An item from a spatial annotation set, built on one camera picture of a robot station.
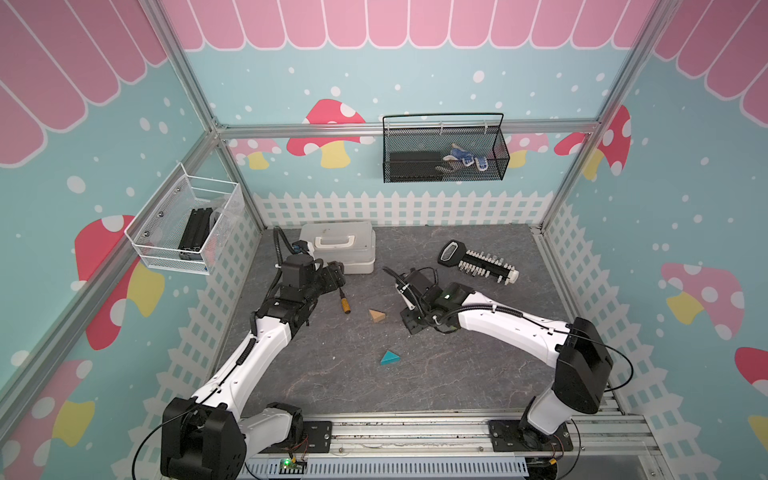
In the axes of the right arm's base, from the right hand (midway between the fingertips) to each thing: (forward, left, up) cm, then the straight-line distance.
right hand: (410, 317), depth 83 cm
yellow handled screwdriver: (+10, +20, -10) cm, 24 cm away
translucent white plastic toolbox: (+27, +18, +1) cm, 33 cm away
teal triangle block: (-8, +6, -10) cm, 14 cm away
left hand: (+10, +21, +8) cm, 25 cm away
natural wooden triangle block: (+6, +10, -9) cm, 15 cm away
